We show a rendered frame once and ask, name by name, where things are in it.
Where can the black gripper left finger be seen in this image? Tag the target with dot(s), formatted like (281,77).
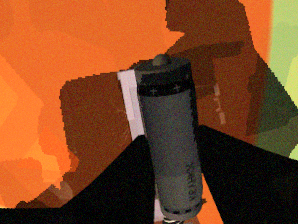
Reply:
(122,194)

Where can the grey cylindrical battery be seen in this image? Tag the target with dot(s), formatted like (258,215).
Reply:
(168,105)

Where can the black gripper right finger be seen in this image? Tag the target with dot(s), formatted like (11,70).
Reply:
(248,184)

